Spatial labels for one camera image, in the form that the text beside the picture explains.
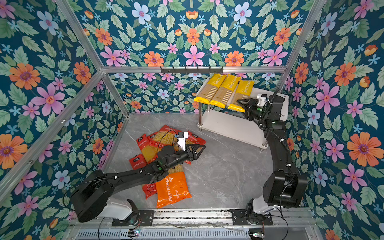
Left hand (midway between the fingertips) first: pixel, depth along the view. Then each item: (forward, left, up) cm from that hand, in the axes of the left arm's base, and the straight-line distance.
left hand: (204, 144), depth 71 cm
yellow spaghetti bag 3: (+26, -23, +10) cm, 36 cm away
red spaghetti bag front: (+12, +35, -24) cm, 44 cm away
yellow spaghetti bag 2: (+26, -12, +10) cm, 30 cm away
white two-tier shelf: (+29, -34, +7) cm, 45 cm away
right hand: (+17, -18, +11) cm, 27 cm away
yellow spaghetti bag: (+30, -5, +10) cm, 32 cm away
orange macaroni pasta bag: (-12, +17, -23) cm, 31 cm away
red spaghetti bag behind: (-12, +31, -23) cm, 41 cm away
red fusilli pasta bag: (+22, +25, -22) cm, 40 cm away
